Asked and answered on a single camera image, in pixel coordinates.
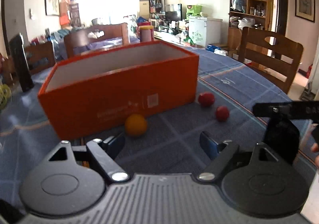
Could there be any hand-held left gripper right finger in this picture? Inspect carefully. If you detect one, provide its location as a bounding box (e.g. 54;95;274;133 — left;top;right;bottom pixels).
197;131;280;182

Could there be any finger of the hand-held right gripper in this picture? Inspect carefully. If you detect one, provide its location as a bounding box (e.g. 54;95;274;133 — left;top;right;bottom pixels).
253;101;319;122

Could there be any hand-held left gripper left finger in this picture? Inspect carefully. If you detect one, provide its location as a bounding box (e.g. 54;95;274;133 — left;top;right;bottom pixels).
47;132;130;184

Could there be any orange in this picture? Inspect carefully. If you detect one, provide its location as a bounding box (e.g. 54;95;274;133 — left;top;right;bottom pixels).
125;114;148;137

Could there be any red tomato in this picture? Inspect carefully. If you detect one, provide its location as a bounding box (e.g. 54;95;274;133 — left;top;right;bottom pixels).
198;92;215;108
216;106;230;122

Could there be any orange cardboard box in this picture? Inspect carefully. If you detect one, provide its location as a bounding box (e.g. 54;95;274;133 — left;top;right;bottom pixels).
38;41;200;140

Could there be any person's right hand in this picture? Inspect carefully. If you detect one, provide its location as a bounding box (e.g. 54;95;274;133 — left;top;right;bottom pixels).
311;142;319;170

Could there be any wooden chair with slatted back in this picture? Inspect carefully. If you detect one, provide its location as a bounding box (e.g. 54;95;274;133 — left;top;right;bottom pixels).
238;27;304;94

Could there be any blue flat box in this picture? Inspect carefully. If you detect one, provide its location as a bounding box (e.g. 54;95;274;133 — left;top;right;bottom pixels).
206;43;229;52

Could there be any wooden bookshelf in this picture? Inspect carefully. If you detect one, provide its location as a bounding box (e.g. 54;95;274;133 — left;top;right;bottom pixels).
228;0;274;58

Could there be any wooden chair with oval cutout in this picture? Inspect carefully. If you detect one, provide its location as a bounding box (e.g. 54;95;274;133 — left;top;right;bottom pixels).
63;23;130;59

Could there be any white chest freezer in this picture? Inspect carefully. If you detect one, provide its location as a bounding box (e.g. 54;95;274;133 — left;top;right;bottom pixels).
189;16;223;48

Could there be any red canister with yellow lid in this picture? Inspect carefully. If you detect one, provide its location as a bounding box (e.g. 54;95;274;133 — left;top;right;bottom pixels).
139;25;154;43

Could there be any green plastic item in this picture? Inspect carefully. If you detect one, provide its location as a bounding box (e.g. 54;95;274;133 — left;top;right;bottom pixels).
0;84;12;110

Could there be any black thermos bottle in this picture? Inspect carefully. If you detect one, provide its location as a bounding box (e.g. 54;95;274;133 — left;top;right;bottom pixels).
9;33;35;92

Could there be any green box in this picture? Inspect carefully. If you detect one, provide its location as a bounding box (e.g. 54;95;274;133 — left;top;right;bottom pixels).
186;5;202;17

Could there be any black television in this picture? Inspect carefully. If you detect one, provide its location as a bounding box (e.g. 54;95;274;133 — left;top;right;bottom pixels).
165;3;182;22

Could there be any beige standing air conditioner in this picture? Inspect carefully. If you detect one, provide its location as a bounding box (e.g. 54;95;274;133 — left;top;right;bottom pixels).
139;0;150;19

